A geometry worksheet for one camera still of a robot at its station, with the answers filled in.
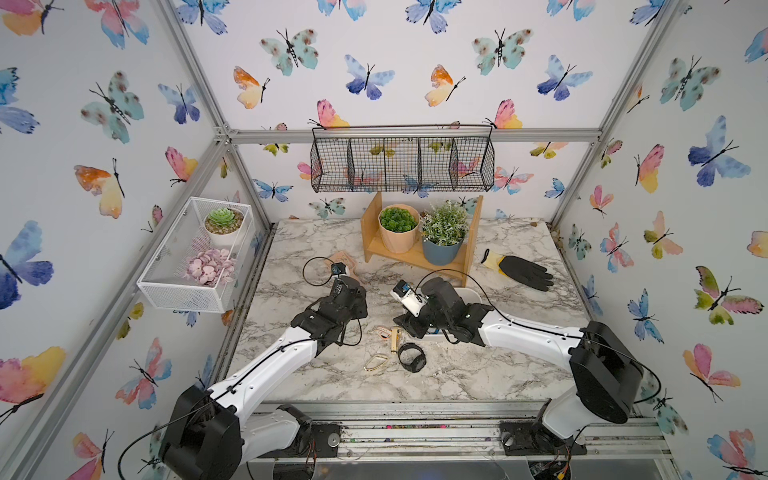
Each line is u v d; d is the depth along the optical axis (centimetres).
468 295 92
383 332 90
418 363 83
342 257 110
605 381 43
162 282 64
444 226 89
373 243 104
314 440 73
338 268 73
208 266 62
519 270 105
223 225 71
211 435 39
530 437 74
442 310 65
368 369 84
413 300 73
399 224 95
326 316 62
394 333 89
